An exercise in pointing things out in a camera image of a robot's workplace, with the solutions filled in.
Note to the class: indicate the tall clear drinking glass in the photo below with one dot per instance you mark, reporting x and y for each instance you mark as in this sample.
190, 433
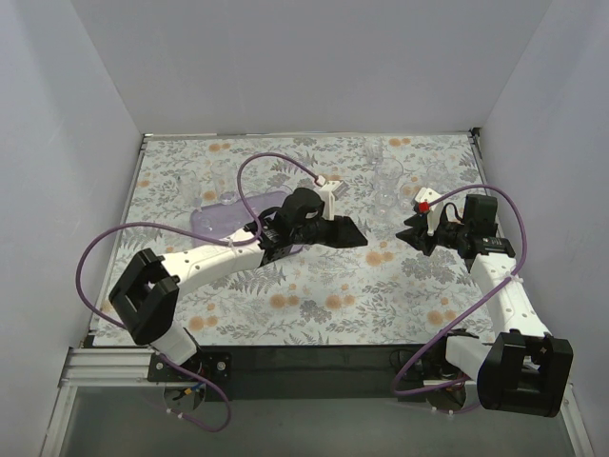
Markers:
387, 175

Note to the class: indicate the clear stemmed wine glass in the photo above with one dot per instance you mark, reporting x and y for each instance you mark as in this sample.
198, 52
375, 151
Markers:
190, 188

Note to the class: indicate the floral patterned table mat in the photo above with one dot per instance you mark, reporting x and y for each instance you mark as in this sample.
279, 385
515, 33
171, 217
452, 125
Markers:
383, 293

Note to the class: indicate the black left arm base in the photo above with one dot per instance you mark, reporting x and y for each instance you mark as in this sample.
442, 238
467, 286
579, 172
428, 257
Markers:
214, 366

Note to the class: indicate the purple rectangular tray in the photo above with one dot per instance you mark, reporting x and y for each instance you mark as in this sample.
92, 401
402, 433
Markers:
217, 221

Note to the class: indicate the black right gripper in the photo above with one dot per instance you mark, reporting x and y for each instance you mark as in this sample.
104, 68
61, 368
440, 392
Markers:
429, 237

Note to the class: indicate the clear back tumbler glass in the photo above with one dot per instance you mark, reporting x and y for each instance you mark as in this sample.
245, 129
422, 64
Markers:
373, 151

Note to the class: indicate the clear stemmed goblet glass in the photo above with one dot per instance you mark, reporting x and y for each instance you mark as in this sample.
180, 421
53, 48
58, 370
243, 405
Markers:
406, 197

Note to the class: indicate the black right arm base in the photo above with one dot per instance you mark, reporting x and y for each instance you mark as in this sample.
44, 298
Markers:
428, 367

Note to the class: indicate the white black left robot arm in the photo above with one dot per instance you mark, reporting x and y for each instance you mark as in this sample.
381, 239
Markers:
145, 296

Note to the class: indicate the tall clear flute glass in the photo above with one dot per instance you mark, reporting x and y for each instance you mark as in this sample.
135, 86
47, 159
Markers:
224, 180

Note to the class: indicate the aluminium table frame rail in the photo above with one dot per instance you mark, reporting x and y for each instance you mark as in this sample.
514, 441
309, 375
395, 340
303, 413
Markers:
90, 367

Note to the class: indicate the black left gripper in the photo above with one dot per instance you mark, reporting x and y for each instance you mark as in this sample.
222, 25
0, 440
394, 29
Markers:
331, 229

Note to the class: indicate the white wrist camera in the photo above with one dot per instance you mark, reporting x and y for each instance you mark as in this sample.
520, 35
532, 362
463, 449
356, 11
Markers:
333, 195
425, 203

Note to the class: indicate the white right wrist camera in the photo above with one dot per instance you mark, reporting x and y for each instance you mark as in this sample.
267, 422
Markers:
425, 203

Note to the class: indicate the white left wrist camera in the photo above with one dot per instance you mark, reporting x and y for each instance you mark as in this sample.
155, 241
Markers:
333, 195

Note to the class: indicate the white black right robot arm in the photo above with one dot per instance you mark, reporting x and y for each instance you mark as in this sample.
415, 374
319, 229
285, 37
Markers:
526, 369

